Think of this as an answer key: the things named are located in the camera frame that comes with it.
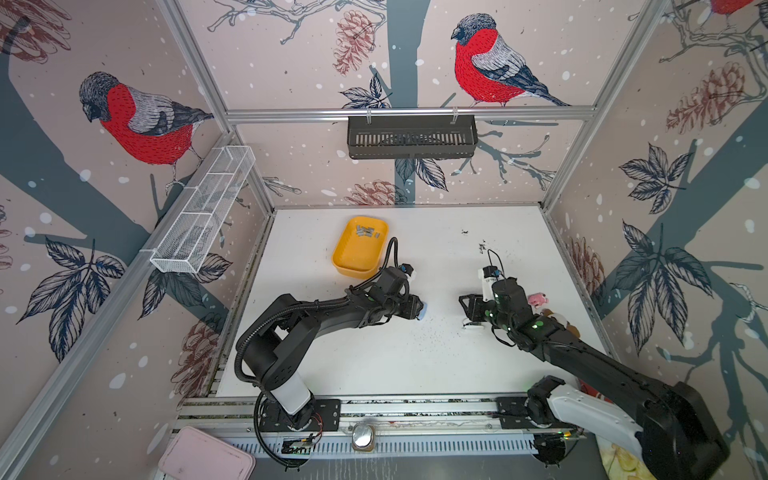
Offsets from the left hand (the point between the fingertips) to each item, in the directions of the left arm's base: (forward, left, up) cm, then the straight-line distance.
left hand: (419, 306), depth 87 cm
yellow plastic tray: (+26, +20, -5) cm, 33 cm away
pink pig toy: (+4, -38, -4) cm, 38 cm away
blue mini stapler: (0, -1, -4) cm, 5 cm away
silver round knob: (-32, +15, 0) cm, 35 cm away
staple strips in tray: (+35, +18, -6) cm, 40 cm away
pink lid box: (-34, +54, -5) cm, 65 cm away
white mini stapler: (-4, -17, -5) cm, 18 cm away
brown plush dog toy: (-3, -43, -4) cm, 44 cm away
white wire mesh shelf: (+17, +59, +25) cm, 66 cm away
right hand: (0, -12, +3) cm, 12 cm away
